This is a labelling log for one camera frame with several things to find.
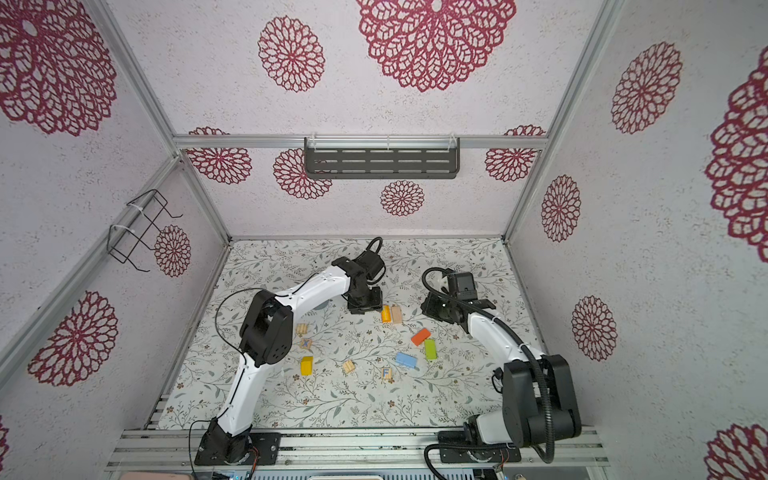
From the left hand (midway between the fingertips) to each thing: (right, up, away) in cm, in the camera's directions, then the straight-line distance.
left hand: (374, 312), depth 95 cm
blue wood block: (+10, -13, -6) cm, 18 cm away
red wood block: (+15, -7, 0) cm, 17 cm away
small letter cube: (-7, -14, -8) cm, 18 cm away
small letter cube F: (+4, -16, -10) cm, 19 cm away
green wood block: (+18, -11, -5) cm, 21 cm away
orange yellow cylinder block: (+4, -1, +2) cm, 5 cm away
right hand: (+15, +4, -6) cm, 17 cm away
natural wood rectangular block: (+7, 0, +4) cm, 8 cm away
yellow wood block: (-20, -14, -8) cm, 25 cm away
